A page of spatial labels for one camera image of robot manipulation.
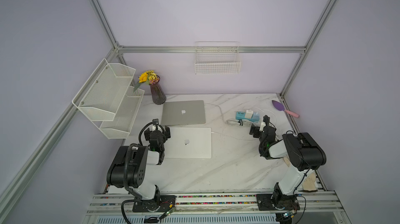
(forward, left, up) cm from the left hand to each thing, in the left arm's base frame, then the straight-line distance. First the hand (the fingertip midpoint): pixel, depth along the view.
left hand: (157, 128), depth 94 cm
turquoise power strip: (+13, -55, -4) cm, 56 cm away
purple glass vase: (+26, +4, +4) cm, 27 cm away
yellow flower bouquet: (+28, +6, +19) cm, 34 cm away
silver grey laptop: (+16, -14, -4) cm, 22 cm away
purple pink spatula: (+24, -86, -7) cm, 89 cm away
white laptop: (-6, -20, -6) cm, 22 cm away
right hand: (+4, -66, -3) cm, 66 cm away
